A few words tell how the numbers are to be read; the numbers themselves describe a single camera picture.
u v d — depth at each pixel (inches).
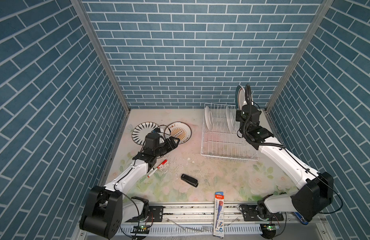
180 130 42.6
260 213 25.9
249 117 21.8
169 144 29.2
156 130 30.7
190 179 33.8
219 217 28.4
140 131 42.1
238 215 29.5
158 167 35.0
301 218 28.4
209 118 39.0
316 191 15.7
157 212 29.1
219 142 38.9
